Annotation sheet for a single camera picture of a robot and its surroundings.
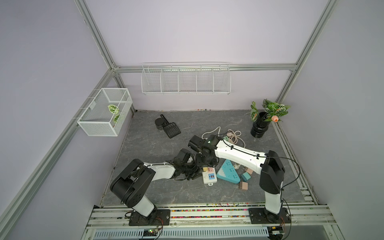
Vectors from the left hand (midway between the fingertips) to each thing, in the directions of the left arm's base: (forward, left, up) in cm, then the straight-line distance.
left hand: (204, 174), depth 86 cm
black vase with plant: (+28, -40, +12) cm, 50 cm away
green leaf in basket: (+29, +47, +28) cm, 62 cm away
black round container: (+40, +29, +1) cm, 49 cm away
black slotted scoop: (+34, +20, +1) cm, 40 cm away
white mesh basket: (+29, +52, +25) cm, 65 cm away
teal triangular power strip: (0, -14, 0) cm, 14 cm away
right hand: (+3, +1, +7) cm, 8 cm away
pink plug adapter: (-8, -21, 0) cm, 23 cm away
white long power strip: (-2, -3, 0) cm, 3 cm away
